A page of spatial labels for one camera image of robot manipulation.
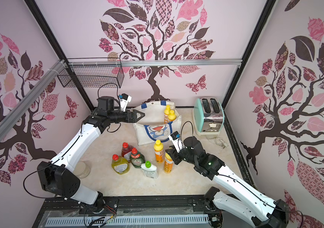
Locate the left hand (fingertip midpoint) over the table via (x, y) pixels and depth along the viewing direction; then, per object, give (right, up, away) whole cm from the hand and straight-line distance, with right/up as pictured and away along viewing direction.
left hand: (139, 116), depth 77 cm
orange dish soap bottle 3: (+16, -26, -1) cm, 30 cm away
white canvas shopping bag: (+5, -6, +15) cm, 17 cm away
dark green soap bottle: (-2, -24, +3) cm, 25 cm away
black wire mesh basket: (-48, +37, +45) cm, 76 cm away
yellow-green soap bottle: (-11, -27, 0) cm, 29 cm away
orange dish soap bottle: (+15, +2, +16) cm, 22 cm away
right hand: (+16, -16, -5) cm, 23 cm away
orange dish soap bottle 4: (+11, -18, -1) cm, 21 cm away
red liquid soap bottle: (-8, -19, +2) cm, 21 cm away
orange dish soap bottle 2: (+19, 0, +12) cm, 22 cm away
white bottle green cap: (+6, -29, -3) cm, 30 cm away
